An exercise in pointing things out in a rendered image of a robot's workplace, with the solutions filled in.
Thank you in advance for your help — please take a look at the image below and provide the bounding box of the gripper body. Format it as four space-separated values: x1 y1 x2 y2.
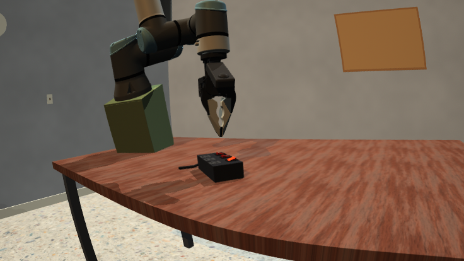
198 52 232 98

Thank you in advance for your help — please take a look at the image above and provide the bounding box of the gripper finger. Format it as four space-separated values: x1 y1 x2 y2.
200 88 221 137
219 87 236 137

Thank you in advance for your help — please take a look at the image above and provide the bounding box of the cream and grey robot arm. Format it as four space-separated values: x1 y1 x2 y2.
110 0 235 102

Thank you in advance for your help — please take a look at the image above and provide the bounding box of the dark grey power strip body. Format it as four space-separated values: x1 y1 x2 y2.
178 152 244 183

